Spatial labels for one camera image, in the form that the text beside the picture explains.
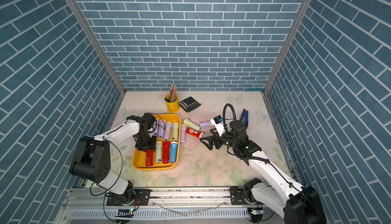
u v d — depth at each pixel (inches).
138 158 31.5
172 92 40.0
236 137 23.5
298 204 15.3
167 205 28.4
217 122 26.8
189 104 43.1
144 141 29.4
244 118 40.3
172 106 40.4
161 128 36.7
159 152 33.7
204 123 39.3
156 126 34.1
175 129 37.6
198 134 36.5
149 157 32.1
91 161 17.6
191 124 38.7
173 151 33.7
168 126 37.3
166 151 33.8
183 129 37.4
